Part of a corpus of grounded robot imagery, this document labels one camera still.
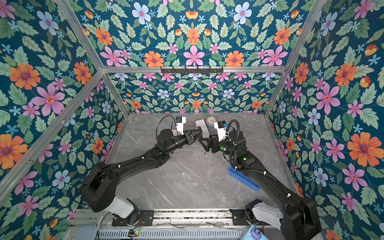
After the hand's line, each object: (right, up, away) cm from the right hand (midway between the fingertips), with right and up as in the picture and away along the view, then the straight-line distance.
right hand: (204, 136), depth 73 cm
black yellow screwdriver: (-3, +3, +1) cm, 4 cm away
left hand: (-1, +4, -1) cm, 5 cm away
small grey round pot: (+5, +9, +37) cm, 38 cm away
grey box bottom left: (-54, -43, -6) cm, 69 cm away
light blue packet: (+22, -42, -8) cm, 48 cm away
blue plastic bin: (+21, -23, +10) cm, 32 cm away
